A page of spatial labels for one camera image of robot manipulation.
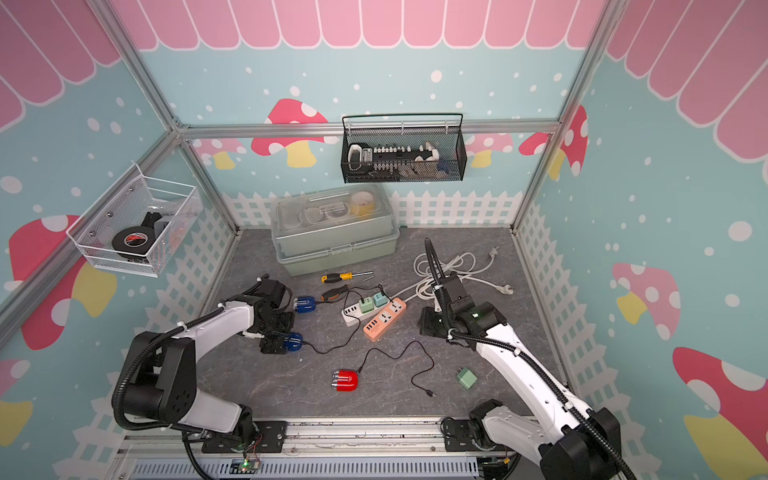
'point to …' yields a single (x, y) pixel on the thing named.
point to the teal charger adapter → (379, 299)
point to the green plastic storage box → (320, 230)
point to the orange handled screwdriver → (333, 293)
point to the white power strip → (353, 314)
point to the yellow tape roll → (362, 203)
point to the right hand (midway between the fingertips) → (423, 323)
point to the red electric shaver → (345, 380)
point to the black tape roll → (134, 239)
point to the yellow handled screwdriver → (332, 278)
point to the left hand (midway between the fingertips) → (294, 336)
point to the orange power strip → (377, 326)
